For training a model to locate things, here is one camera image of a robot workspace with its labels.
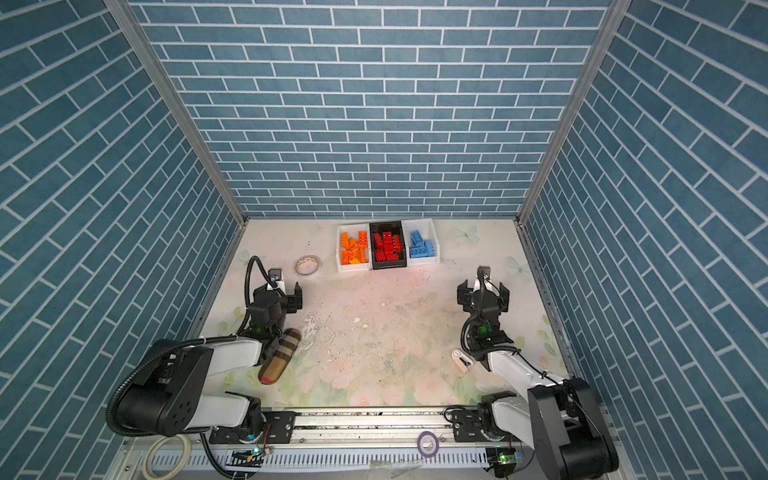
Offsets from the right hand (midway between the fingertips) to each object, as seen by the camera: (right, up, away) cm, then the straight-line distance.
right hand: (486, 284), depth 87 cm
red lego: (-33, +12, +20) cm, 41 cm away
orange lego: (-42, +6, +17) cm, 45 cm away
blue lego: (-19, +13, +21) cm, 31 cm away
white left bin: (-43, +17, +21) cm, 51 cm away
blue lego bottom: (-15, +11, +21) cm, 28 cm away
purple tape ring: (-21, -36, -15) cm, 45 cm away
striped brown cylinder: (-59, -19, -7) cm, 62 cm away
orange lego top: (-39, +14, +20) cm, 46 cm away
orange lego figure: (-40, +9, +21) cm, 46 cm away
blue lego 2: (-19, +10, +18) cm, 28 cm away
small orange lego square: (-43, +11, +22) cm, 50 cm away
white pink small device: (-8, -21, -3) cm, 23 cm away
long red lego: (-30, +13, +21) cm, 39 cm away
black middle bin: (-27, +18, +27) cm, 42 cm away
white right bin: (-15, +18, +27) cm, 36 cm away
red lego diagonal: (-27, +12, +21) cm, 36 cm away
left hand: (-59, 0, +3) cm, 60 cm away
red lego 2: (-32, +7, +20) cm, 38 cm away
